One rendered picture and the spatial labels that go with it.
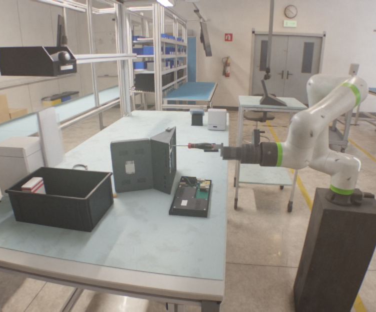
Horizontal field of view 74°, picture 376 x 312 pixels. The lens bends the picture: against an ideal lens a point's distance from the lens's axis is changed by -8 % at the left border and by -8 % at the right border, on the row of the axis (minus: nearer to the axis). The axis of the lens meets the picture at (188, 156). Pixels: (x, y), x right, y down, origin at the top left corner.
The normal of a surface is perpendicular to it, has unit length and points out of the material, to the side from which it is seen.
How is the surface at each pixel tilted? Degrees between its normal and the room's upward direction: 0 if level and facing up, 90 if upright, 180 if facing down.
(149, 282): 0
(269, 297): 0
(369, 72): 90
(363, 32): 90
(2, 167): 90
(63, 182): 90
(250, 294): 0
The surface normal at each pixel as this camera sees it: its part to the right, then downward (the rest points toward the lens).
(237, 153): -0.26, -0.10
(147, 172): 0.28, 0.34
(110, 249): 0.00, -0.93
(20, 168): -0.15, 0.36
